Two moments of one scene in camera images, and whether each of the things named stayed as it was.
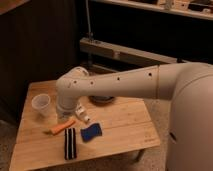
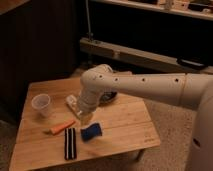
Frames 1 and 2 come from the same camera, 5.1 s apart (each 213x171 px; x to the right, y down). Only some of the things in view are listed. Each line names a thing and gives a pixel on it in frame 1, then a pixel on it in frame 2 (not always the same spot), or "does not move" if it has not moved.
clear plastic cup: (41, 104) does not move
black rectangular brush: (70, 143) does not move
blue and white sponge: (91, 132) does not move
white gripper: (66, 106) -> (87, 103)
